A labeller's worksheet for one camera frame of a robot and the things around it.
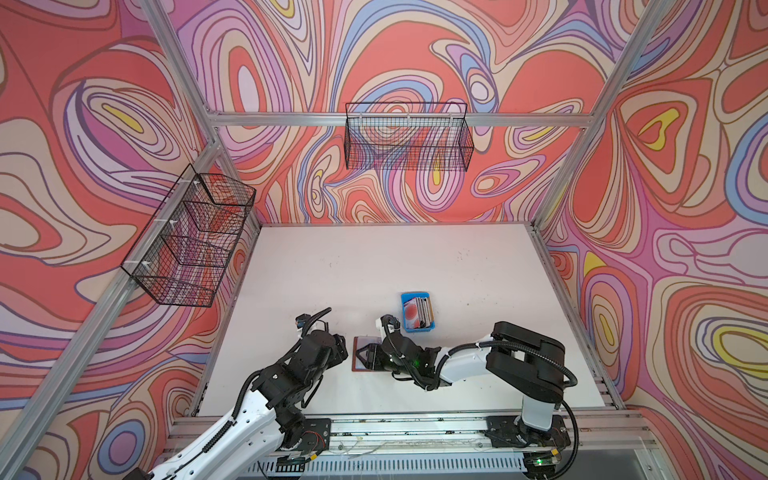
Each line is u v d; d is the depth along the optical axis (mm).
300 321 716
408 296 955
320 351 592
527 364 483
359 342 881
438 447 732
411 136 958
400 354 643
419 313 908
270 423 523
